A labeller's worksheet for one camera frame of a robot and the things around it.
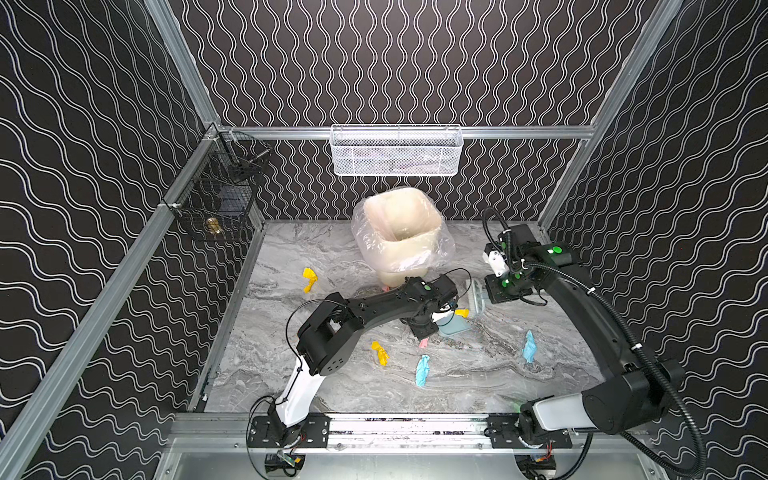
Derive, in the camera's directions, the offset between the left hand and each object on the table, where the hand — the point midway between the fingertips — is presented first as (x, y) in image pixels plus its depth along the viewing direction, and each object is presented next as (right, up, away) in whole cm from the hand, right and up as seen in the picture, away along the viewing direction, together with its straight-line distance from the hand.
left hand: (431, 332), depth 87 cm
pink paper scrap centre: (-2, -4, +2) cm, 5 cm away
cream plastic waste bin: (-7, +31, +20) cm, 37 cm away
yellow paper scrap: (+11, +4, +8) cm, 14 cm away
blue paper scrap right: (+29, -5, +1) cm, 29 cm away
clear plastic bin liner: (+4, +23, -1) cm, 23 cm away
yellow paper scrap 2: (-40, +16, +17) cm, 46 cm away
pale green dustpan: (+4, +4, -7) cm, 9 cm away
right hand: (+15, +12, -8) cm, 21 cm away
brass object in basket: (-60, +30, -5) cm, 68 cm away
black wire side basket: (-67, +39, +6) cm, 78 cm away
